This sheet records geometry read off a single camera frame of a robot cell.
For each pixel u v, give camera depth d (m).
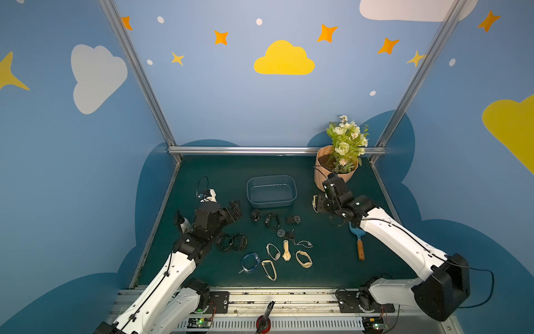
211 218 0.56
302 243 0.89
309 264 0.82
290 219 0.96
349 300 0.75
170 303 0.56
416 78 0.87
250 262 0.84
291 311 0.73
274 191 1.08
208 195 0.70
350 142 0.89
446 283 0.39
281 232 0.92
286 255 0.84
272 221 0.95
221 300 0.74
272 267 0.80
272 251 0.86
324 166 1.03
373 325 0.71
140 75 0.85
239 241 0.86
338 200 0.61
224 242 0.88
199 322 0.71
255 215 0.96
